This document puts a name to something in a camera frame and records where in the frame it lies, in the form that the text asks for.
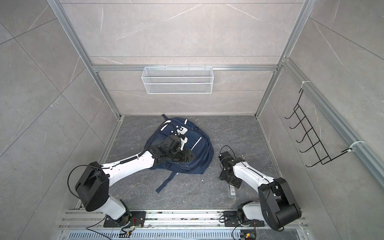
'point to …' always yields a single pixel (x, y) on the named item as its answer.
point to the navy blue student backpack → (197, 140)
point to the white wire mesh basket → (177, 79)
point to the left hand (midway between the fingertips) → (193, 154)
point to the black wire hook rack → (314, 140)
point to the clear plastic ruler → (232, 191)
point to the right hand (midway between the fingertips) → (227, 178)
